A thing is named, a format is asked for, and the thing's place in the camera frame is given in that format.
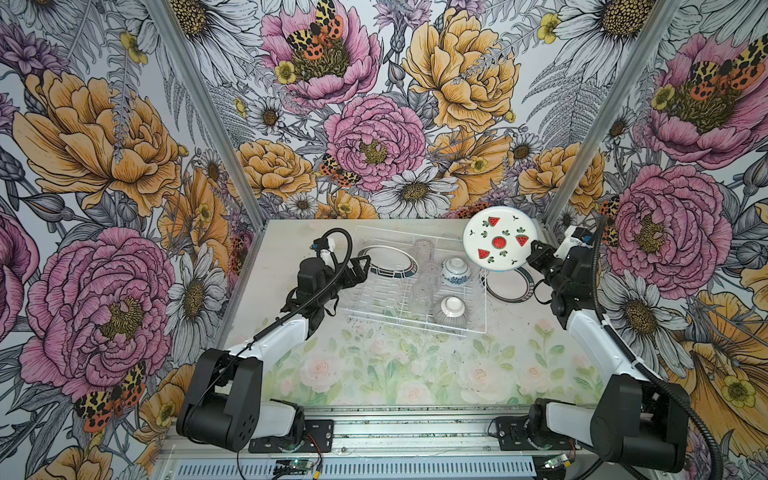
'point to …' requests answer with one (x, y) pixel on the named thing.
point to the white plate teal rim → (499, 238)
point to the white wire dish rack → (417, 280)
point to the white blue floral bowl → (456, 270)
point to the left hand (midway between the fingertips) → (359, 268)
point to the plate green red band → (390, 261)
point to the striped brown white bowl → (452, 313)
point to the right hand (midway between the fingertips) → (531, 247)
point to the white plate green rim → (514, 286)
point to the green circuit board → (293, 466)
